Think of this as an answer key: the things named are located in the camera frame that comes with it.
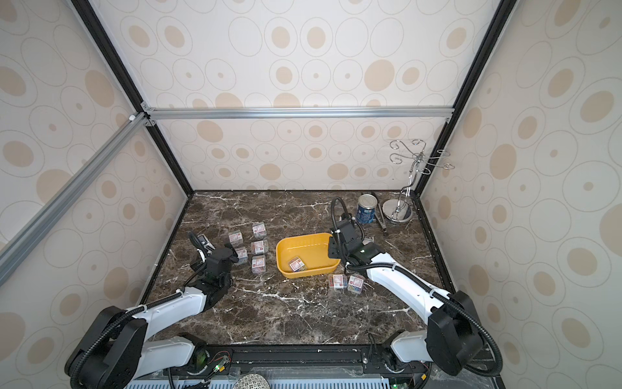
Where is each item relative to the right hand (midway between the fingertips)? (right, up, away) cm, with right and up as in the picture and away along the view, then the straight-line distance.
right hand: (346, 242), depth 86 cm
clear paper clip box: (-44, -1, +14) cm, 46 cm away
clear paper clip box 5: (-3, -15, +2) cm, 15 cm away
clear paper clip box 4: (-34, -4, +12) cm, 36 cm away
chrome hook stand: (+28, +12, +24) cm, 39 cm away
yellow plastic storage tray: (-15, -6, +9) cm, 18 cm away
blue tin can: (+10, +12, +15) cm, 22 cm away
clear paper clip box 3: (-33, -9, +7) cm, 34 cm away
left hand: (-45, -1, +1) cm, 45 cm away
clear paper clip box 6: (-18, -10, +7) cm, 21 cm away
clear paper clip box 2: (-35, +3, +17) cm, 39 cm away
